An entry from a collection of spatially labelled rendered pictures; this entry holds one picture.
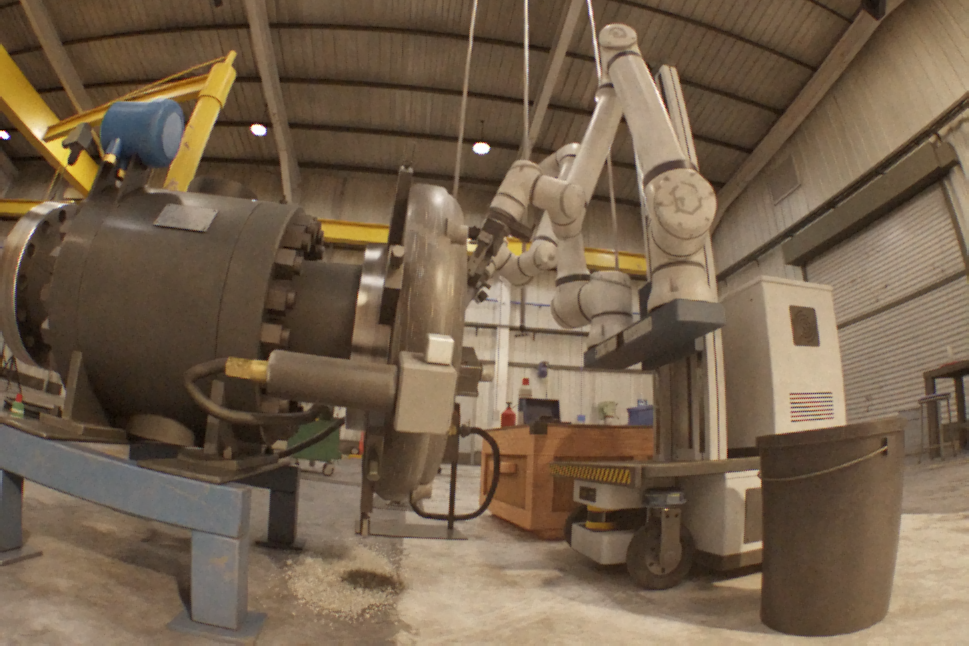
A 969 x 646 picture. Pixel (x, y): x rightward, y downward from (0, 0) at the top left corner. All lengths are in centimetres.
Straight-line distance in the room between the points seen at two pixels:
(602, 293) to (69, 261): 157
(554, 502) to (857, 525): 133
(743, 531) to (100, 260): 153
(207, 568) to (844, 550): 100
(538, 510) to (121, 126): 182
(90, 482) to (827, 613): 121
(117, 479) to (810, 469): 111
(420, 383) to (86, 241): 76
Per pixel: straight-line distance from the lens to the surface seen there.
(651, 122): 131
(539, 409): 212
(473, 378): 100
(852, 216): 1030
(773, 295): 150
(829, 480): 87
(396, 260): 75
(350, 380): 72
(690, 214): 114
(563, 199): 121
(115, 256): 106
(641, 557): 120
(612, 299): 169
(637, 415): 251
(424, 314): 80
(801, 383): 150
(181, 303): 96
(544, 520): 193
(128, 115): 123
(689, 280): 127
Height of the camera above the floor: 35
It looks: 20 degrees up
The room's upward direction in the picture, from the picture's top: 3 degrees clockwise
